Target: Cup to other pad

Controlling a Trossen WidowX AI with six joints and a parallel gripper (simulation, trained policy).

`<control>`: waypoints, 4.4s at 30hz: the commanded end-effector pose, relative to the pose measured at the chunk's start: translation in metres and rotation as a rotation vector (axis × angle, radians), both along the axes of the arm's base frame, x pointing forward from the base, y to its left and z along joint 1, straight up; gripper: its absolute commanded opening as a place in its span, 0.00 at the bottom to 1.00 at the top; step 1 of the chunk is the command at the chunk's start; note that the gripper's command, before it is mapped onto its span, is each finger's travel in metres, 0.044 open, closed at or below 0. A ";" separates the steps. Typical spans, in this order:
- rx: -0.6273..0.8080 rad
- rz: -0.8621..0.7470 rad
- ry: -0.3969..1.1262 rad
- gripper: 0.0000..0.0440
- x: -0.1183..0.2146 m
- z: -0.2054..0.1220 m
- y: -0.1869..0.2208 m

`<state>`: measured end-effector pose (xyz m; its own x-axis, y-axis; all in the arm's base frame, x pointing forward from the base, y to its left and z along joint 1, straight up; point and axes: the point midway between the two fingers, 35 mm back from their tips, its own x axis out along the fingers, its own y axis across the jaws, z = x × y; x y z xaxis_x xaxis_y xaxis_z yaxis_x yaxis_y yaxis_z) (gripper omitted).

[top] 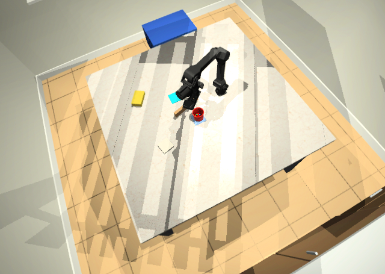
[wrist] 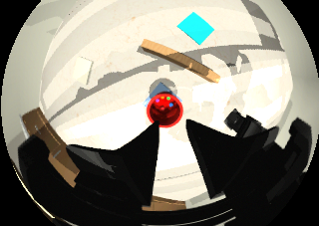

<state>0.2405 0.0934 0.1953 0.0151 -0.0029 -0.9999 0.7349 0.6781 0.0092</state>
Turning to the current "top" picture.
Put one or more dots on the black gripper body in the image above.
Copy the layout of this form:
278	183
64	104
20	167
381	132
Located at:
191	103

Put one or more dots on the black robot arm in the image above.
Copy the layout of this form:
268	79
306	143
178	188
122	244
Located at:
193	73

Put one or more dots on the tan wooden bar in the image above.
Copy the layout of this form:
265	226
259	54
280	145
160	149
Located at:
179	111

